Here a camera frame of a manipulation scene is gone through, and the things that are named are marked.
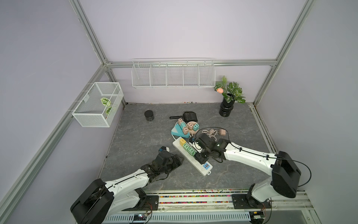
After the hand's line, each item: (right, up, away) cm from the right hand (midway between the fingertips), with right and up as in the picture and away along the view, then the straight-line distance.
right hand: (198, 153), depth 83 cm
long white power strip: (-7, -1, +6) cm, 9 cm away
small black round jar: (-36, +23, +25) cm, 50 cm away
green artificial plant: (+22, +38, +6) cm, 45 cm away
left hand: (-10, -5, 0) cm, 12 cm away
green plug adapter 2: (-5, +1, +2) cm, 5 cm away
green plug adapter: (-8, +3, +3) cm, 9 cm away
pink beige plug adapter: (+19, +11, +17) cm, 28 cm away
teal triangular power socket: (-13, +12, +16) cm, 24 cm away
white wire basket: (-58, +28, -3) cm, 65 cm away
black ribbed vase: (+24, +29, +23) cm, 44 cm away
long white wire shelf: (-16, +54, +15) cm, 58 cm away
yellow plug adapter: (-10, +6, +7) cm, 13 cm away
